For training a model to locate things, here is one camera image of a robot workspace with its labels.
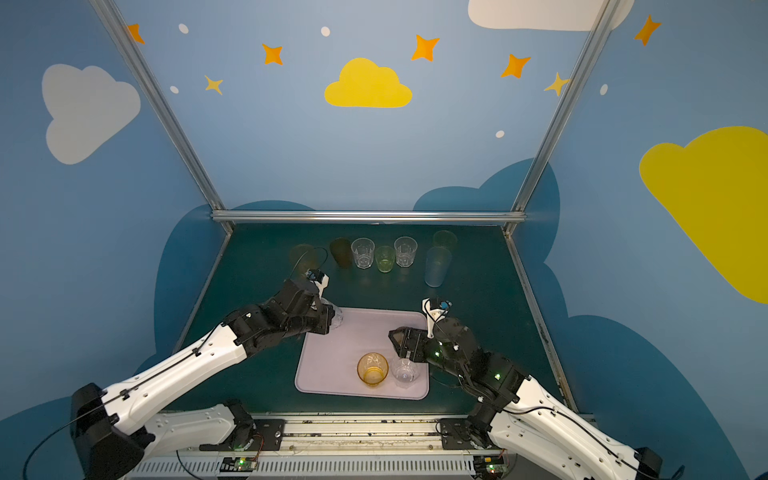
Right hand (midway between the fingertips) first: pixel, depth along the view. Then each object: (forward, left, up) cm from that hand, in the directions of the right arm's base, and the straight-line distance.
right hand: (403, 332), depth 71 cm
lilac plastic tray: (-2, +21, -19) cm, 29 cm away
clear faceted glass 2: (+42, 0, -17) cm, 45 cm away
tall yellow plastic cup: (+31, +35, -12) cm, 48 cm away
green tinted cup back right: (+39, -14, -9) cm, 42 cm away
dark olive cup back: (+36, +22, -13) cm, 44 cm away
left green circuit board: (-27, +38, -20) cm, 51 cm away
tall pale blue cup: (+33, -12, -15) cm, 38 cm away
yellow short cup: (-3, +8, -19) cm, 21 cm away
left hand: (+5, +17, -2) cm, 18 cm away
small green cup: (+37, +7, -17) cm, 41 cm away
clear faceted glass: (+40, +15, -18) cm, 47 cm away
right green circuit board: (-24, -22, -21) cm, 39 cm away
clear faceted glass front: (-3, -1, -20) cm, 20 cm away
